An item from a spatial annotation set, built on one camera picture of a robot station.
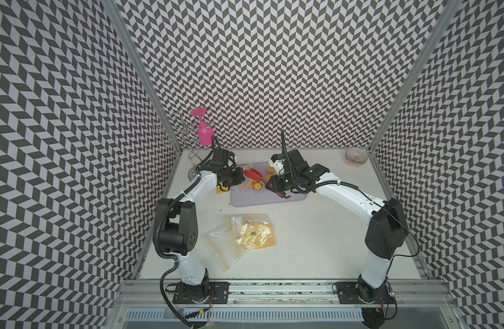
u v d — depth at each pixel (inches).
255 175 34.6
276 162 29.9
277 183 29.0
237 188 35.7
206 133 39.2
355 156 42.8
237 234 33.9
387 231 18.1
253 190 40.0
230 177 31.9
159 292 25.7
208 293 27.8
